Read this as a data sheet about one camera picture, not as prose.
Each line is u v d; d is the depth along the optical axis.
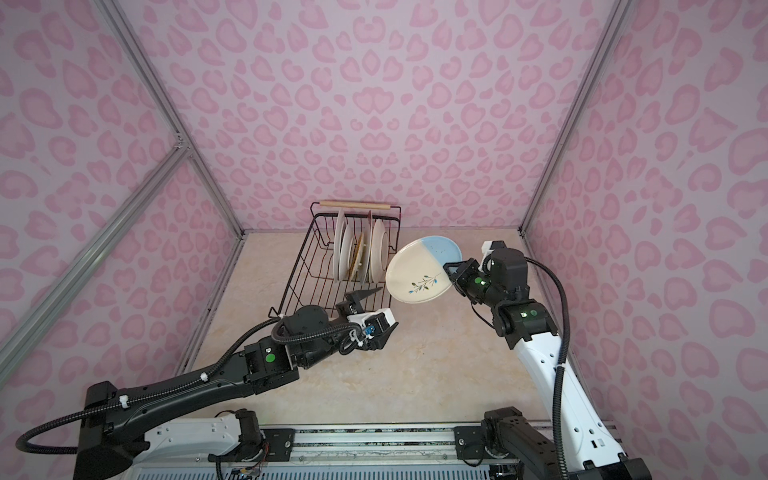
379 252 0.92
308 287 0.99
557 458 0.36
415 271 0.80
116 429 0.39
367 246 0.97
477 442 0.73
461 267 0.64
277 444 0.73
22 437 0.38
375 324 0.50
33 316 0.54
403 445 0.75
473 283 0.62
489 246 0.67
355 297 0.57
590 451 0.38
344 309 0.58
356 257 0.95
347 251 0.95
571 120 0.88
